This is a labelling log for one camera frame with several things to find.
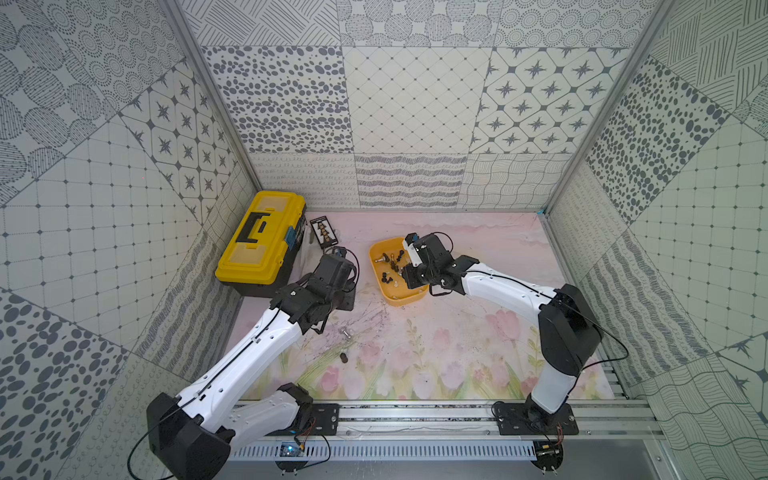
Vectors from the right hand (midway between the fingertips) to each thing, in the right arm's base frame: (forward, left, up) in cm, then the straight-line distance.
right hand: (407, 276), depth 89 cm
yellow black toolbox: (+11, +45, +8) cm, 47 cm away
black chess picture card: (+24, +32, -7) cm, 41 cm away
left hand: (-8, +17, +9) cm, 21 cm away
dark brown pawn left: (-22, +18, -8) cm, 29 cm away
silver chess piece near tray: (+13, +8, -9) cm, 17 cm away
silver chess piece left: (-14, +19, -10) cm, 25 cm away
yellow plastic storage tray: (+6, +6, -10) cm, 13 cm away
